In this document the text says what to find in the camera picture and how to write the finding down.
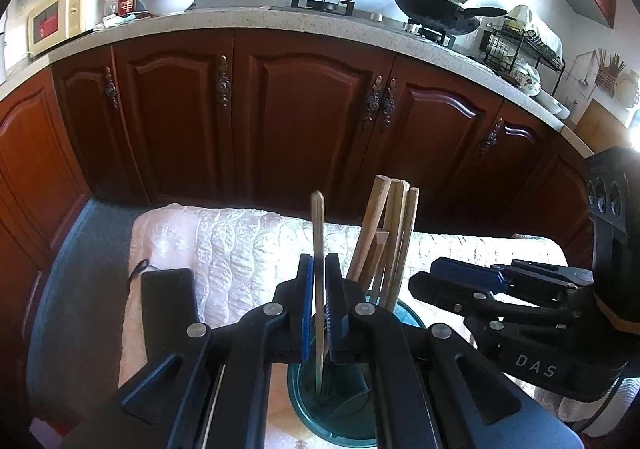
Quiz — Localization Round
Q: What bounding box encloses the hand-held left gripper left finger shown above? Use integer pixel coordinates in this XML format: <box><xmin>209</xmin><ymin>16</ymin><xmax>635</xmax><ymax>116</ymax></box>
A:
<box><xmin>60</xmin><ymin>254</ymin><xmax>316</xmax><ymax>449</ymax></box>

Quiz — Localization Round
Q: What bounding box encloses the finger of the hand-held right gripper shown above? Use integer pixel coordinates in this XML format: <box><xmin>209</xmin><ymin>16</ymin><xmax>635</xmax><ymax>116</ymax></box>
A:
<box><xmin>430</xmin><ymin>256</ymin><xmax>596</xmax><ymax>308</ymax></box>
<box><xmin>409</xmin><ymin>271</ymin><xmax>576</xmax><ymax>326</ymax></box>

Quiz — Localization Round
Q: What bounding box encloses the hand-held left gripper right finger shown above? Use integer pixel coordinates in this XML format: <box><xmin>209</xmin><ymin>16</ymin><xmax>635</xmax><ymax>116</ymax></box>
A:
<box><xmin>324</xmin><ymin>254</ymin><xmax>586</xmax><ymax>449</ymax></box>

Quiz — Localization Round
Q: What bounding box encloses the bamboo chopstick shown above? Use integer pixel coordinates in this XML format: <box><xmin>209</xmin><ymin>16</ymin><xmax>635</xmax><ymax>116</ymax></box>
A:
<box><xmin>377</xmin><ymin>179</ymin><xmax>407</xmax><ymax>302</ymax></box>
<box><xmin>389</xmin><ymin>186</ymin><xmax>421</xmax><ymax>312</ymax></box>
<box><xmin>310</xmin><ymin>190</ymin><xmax>327</xmax><ymax>392</ymax></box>
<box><xmin>346</xmin><ymin>175</ymin><xmax>392</xmax><ymax>282</ymax></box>

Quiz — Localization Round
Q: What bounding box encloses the teal glass cup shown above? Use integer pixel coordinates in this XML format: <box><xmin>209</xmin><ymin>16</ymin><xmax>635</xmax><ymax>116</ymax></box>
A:
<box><xmin>286</xmin><ymin>296</ymin><xmax>428</xmax><ymax>435</ymax></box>

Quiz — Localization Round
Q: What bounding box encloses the white quilted tablecloth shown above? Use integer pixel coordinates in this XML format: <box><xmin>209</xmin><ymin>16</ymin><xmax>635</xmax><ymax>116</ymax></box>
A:
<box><xmin>120</xmin><ymin>203</ymin><xmax>626</xmax><ymax>449</ymax></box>

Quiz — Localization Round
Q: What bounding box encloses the wooden cutting board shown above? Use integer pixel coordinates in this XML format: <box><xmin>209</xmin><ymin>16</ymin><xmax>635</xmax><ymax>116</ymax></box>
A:
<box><xmin>575</xmin><ymin>99</ymin><xmax>632</xmax><ymax>155</ymax></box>

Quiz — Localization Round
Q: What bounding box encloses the black rectangular device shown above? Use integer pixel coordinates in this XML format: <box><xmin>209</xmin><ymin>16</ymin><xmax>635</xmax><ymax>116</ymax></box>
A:
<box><xmin>140</xmin><ymin>268</ymin><xmax>201</xmax><ymax>366</ymax></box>

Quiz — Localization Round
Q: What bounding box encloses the stack of white dishes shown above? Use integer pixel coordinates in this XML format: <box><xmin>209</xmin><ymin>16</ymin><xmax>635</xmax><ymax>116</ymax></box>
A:
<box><xmin>535</xmin><ymin>89</ymin><xmax>571</xmax><ymax>120</ymax></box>

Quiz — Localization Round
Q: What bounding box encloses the round pale strainer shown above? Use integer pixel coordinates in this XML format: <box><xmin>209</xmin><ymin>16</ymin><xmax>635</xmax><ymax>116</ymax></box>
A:
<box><xmin>615</xmin><ymin>72</ymin><xmax>640</xmax><ymax>109</ymax></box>

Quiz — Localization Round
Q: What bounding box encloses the dark wooden kitchen cabinet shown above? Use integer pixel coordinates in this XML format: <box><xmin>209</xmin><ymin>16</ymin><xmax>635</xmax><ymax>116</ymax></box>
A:
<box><xmin>0</xmin><ymin>26</ymin><xmax>601</xmax><ymax>380</ymax></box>

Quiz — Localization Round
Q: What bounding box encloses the patterned ceramic bowl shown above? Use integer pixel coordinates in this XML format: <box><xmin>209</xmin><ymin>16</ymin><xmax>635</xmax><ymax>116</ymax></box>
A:
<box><xmin>510</xmin><ymin>62</ymin><xmax>542</xmax><ymax>96</ymax></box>

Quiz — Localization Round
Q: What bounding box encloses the black wok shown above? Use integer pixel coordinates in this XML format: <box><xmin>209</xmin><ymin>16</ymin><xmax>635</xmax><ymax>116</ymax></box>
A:
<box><xmin>391</xmin><ymin>0</ymin><xmax>508</xmax><ymax>36</ymax></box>

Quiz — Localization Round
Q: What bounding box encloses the grey stone countertop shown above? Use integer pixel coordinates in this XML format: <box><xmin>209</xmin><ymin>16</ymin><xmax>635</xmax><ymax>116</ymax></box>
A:
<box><xmin>0</xmin><ymin>4</ymin><xmax>596</xmax><ymax>155</ymax></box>

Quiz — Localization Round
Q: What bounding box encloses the gas stove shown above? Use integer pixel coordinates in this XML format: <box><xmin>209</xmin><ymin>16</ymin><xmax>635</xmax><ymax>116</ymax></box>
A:
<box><xmin>270</xmin><ymin>0</ymin><xmax>457</xmax><ymax>49</ymax></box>

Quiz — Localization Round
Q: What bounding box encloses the white mixing bowl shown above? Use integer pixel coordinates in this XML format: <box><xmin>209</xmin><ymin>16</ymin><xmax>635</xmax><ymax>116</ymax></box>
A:
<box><xmin>137</xmin><ymin>0</ymin><xmax>202</xmax><ymax>16</ymax></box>

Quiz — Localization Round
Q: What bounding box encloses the teal dish rag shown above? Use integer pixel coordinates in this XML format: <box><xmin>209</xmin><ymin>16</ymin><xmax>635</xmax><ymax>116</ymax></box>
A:
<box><xmin>102</xmin><ymin>14</ymin><xmax>151</xmax><ymax>28</ymax></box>

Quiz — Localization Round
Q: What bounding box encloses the white microwave oven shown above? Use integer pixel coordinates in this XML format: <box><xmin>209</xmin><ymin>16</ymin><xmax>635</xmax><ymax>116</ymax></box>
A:
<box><xmin>26</xmin><ymin>0</ymin><xmax>110</xmax><ymax>57</ymax></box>

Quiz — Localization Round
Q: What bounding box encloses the black cable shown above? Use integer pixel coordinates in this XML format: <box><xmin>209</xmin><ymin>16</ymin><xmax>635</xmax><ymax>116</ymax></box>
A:
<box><xmin>560</xmin><ymin>369</ymin><xmax>633</xmax><ymax>437</ymax></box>

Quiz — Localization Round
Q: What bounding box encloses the ornate metal cabinet handle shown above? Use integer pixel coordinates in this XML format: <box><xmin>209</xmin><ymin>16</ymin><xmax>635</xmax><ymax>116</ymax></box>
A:
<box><xmin>364</xmin><ymin>76</ymin><xmax>383</xmax><ymax>130</ymax></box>
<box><xmin>382</xmin><ymin>78</ymin><xmax>397</xmax><ymax>127</ymax></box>
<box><xmin>216</xmin><ymin>55</ymin><xmax>232</xmax><ymax>108</ymax></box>
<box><xmin>104</xmin><ymin>66</ymin><xmax>120</xmax><ymax>109</ymax></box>
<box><xmin>481</xmin><ymin>118</ymin><xmax>505</xmax><ymax>152</ymax></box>

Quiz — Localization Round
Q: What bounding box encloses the wall chopstick holder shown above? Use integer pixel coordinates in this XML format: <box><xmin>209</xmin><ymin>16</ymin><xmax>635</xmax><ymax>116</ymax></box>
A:
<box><xmin>595</xmin><ymin>48</ymin><xmax>626</xmax><ymax>95</ymax></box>

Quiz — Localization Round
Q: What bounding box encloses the black wire dish rack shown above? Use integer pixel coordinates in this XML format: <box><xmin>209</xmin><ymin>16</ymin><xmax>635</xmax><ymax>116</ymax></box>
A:
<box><xmin>479</xmin><ymin>26</ymin><xmax>566</xmax><ymax>86</ymax></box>

